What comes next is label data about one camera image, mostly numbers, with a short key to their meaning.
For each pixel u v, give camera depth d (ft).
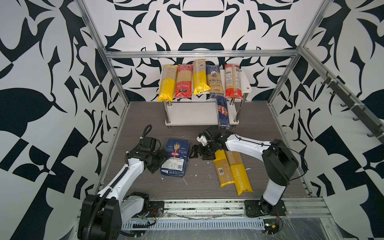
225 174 2.72
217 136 2.30
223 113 3.28
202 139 2.76
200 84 2.48
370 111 1.84
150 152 2.12
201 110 3.41
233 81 2.59
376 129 1.65
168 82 2.56
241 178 2.66
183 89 2.43
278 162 1.52
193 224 2.34
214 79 2.61
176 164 2.67
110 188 1.43
